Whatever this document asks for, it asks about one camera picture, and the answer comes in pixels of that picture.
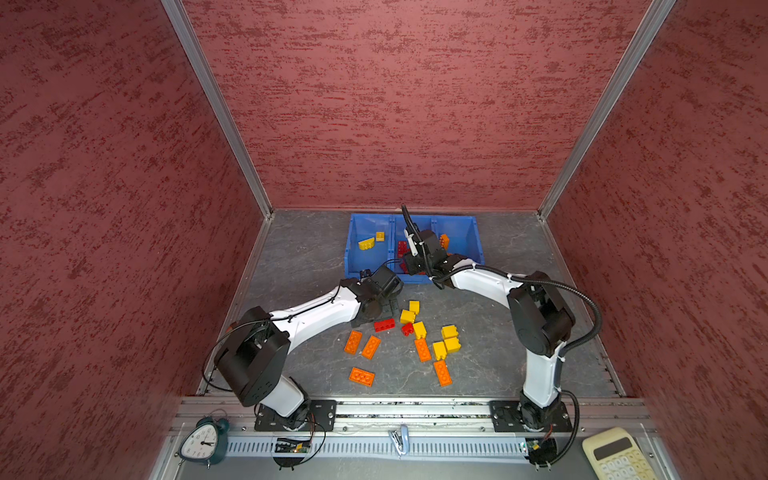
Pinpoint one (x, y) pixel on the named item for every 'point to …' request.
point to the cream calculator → (613, 455)
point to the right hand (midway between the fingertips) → (408, 259)
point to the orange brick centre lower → (423, 350)
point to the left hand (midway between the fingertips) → (380, 318)
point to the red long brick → (384, 325)
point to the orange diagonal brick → (444, 241)
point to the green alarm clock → (207, 441)
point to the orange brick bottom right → (443, 373)
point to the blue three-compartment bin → (463, 231)
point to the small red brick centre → (407, 329)
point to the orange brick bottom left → (361, 376)
